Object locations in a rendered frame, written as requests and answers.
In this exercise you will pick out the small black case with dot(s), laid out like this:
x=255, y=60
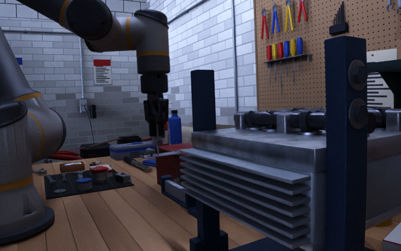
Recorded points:
x=128, y=139

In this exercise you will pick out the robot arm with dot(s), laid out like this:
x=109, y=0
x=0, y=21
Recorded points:
x=18, y=156

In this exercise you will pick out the small grey clamp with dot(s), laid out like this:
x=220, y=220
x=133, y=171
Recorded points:
x=39, y=171

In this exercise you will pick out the small grey black block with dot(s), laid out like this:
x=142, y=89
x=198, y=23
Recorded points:
x=123, y=178

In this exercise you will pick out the grey screwdriver rack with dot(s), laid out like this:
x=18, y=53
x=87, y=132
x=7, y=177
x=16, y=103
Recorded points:
x=305, y=57

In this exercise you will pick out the black hex key set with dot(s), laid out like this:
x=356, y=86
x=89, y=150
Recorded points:
x=338, y=28

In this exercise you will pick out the grey bolt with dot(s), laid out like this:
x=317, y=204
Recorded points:
x=64, y=178
x=51, y=180

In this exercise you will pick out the blue hanging wrenches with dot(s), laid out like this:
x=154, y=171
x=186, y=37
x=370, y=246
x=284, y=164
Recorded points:
x=395, y=3

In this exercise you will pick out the brown wooden block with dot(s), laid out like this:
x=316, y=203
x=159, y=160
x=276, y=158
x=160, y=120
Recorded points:
x=72, y=167

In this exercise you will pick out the brown pegboard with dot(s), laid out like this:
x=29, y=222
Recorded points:
x=313, y=81

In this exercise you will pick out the small grey orange piece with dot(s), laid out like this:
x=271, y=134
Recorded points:
x=95, y=163

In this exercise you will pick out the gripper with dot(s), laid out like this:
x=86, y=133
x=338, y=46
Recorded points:
x=154, y=84

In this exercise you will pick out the white box red edge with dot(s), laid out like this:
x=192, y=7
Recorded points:
x=393, y=239

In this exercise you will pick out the blue head stand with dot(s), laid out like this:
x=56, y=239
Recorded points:
x=344, y=172

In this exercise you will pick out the blue grey tool rest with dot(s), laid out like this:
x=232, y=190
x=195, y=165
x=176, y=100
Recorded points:
x=174, y=191

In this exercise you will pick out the red spray can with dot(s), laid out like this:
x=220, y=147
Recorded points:
x=166, y=138

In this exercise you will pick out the grey wall socket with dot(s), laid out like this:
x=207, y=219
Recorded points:
x=83, y=105

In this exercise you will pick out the red toolbox lid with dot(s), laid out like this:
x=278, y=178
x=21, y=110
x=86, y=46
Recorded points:
x=175, y=147

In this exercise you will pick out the blue flat plate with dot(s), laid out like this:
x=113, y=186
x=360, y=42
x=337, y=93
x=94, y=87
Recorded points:
x=150, y=162

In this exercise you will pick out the dark ratchet wrench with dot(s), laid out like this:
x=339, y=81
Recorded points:
x=137, y=165

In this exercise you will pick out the grey vertical wall pipe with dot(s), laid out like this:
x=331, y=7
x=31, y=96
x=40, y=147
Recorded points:
x=235, y=62

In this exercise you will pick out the blue bottle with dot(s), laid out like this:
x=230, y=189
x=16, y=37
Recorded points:
x=175, y=128

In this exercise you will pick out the red toolbox body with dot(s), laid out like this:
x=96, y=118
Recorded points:
x=167, y=169

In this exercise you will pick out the large black case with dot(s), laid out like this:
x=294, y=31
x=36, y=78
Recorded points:
x=94, y=151

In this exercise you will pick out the dark camshaft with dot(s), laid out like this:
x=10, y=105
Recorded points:
x=261, y=119

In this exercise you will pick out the dark hex bolt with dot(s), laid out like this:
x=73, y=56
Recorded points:
x=357, y=75
x=357, y=113

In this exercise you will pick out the blue topped wall sign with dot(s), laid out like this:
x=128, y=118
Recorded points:
x=19, y=61

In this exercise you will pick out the red topped wall sign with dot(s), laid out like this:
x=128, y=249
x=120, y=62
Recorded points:
x=102, y=73

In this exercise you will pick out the white paper sign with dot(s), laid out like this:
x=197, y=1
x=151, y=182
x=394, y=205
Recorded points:
x=380, y=55

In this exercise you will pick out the red lid jar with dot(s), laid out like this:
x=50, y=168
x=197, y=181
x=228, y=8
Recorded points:
x=99, y=175

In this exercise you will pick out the grey washer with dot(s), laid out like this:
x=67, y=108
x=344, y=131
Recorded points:
x=59, y=191

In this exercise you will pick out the blue lid jar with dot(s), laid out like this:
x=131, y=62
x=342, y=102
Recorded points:
x=84, y=185

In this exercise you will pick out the grey finned cylinder head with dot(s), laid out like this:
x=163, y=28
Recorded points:
x=250, y=150

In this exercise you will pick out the black ribbed mat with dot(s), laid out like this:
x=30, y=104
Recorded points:
x=103, y=185

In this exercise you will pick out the grey case blue stripe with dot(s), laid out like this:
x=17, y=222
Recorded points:
x=125, y=150

